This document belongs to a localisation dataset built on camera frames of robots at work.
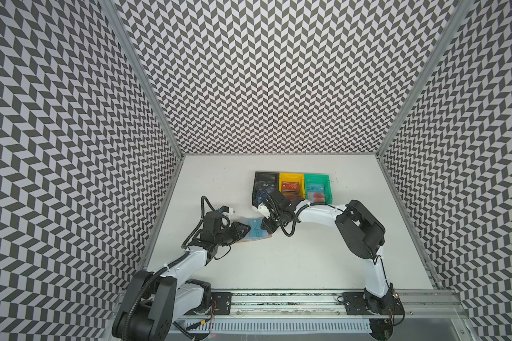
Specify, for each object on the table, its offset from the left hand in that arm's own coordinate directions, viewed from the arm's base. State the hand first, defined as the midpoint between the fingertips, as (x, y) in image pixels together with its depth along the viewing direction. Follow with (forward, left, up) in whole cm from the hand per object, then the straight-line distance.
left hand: (249, 230), depth 86 cm
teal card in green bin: (+23, -31, -3) cm, 38 cm away
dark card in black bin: (+25, -6, -3) cm, 26 cm away
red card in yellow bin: (+23, -19, -2) cm, 30 cm away
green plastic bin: (+26, -33, +1) cm, 42 cm away
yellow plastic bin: (+25, -23, +3) cm, 34 cm away
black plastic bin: (+31, -3, -3) cm, 31 cm away
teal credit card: (+1, -3, -3) cm, 4 cm away
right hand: (+3, -6, -5) cm, 8 cm away
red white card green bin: (+18, -31, -3) cm, 36 cm away
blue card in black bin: (+19, -4, -3) cm, 20 cm away
